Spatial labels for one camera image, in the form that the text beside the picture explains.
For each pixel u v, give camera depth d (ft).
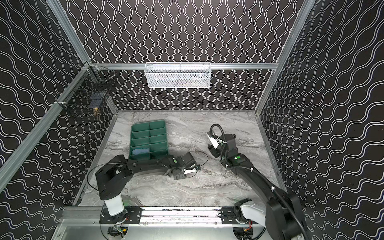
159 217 2.50
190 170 2.43
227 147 2.03
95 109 2.70
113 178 1.55
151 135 3.26
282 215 1.31
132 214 2.46
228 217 2.41
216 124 2.05
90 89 3.18
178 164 2.21
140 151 3.02
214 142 2.37
